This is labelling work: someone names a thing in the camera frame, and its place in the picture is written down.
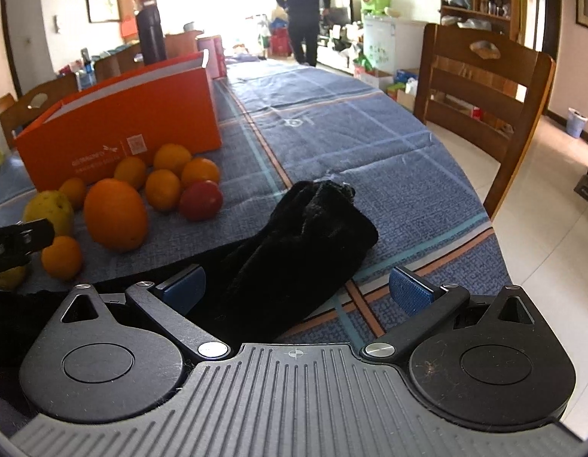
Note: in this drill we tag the red tomato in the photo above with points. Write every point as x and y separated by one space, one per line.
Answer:
201 201

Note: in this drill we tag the orange cardboard box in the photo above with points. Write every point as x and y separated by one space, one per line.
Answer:
86 134

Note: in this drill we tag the person in black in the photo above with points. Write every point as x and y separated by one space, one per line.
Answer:
303 27

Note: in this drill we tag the yellow lemon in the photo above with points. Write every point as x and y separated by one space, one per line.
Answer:
12 278
53 206

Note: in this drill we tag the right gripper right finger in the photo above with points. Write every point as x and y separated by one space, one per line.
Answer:
428 307

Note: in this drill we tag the wooden chair right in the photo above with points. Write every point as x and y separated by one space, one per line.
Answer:
496 54

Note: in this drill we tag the wooden chair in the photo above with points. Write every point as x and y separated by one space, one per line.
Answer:
496 54
126 60
19 113

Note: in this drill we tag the wooden chair far left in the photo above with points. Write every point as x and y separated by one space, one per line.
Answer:
19 113

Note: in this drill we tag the large orange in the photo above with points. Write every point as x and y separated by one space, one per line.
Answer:
115 216

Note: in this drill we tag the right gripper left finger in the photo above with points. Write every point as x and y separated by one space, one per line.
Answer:
166 305

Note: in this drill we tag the wooden chair far middle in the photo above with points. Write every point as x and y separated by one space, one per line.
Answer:
126 60

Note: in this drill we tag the blue patterned tablecloth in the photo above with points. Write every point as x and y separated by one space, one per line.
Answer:
282 125

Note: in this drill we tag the small orange tangerine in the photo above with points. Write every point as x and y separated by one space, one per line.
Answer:
75 190
172 157
131 170
162 190
198 170
63 259

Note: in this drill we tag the black cloth pouch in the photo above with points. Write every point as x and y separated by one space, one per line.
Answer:
256 289

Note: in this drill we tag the tall black thermos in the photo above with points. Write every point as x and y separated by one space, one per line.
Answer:
150 32

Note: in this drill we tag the white chest freezer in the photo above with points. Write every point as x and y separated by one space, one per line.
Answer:
391 44

